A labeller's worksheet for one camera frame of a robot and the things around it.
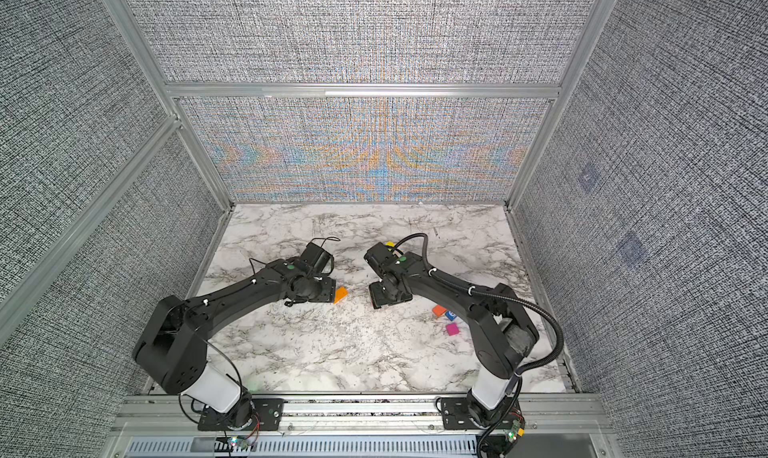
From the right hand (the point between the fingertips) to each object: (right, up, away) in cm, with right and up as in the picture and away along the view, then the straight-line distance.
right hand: (385, 297), depth 88 cm
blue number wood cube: (+20, -6, +2) cm, 21 cm away
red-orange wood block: (+16, -5, +3) cm, 17 cm away
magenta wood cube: (+20, -10, 0) cm, 22 cm away
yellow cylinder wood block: (+2, +15, +21) cm, 26 cm away
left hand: (-17, +1, +1) cm, 17 cm away
